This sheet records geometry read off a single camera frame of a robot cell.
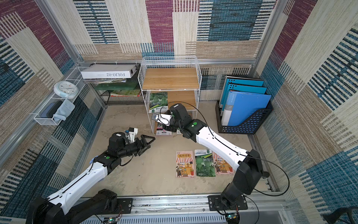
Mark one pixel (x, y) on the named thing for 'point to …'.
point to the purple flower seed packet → (161, 131)
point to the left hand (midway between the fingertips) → (152, 141)
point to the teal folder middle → (243, 88)
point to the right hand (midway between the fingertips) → (165, 114)
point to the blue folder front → (238, 103)
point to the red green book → (126, 93)
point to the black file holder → (253, 121)
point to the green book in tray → (128, 86)
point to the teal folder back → (240, 81)
